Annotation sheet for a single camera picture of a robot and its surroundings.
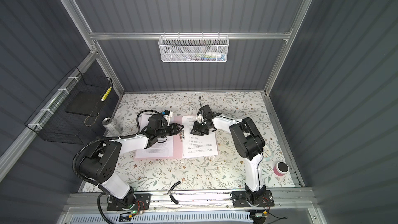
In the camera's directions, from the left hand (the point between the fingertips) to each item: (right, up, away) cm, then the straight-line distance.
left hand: (182, 127), depth 92 cm
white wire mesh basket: (+5, +59, +32) cm, 67 cm away
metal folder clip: (-1, -6, +5) cm, 8 cm away
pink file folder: (-3, -11, +1) cm, 11 cm away
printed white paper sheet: (-11, -12, -1) cm, 16 cm away
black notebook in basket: (-45, +14, -17) cm, 50 cm away
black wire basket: (-52, +6, -27) cm, 59 cm away
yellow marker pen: (-39, +19, -10) cm, 45 cm away
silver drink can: (-40, 0, -3) cm, 41 cm away
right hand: (+6, -5, +3) cm, 8 cm away
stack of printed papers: (+9, -11, 0) cm, 14 cm away
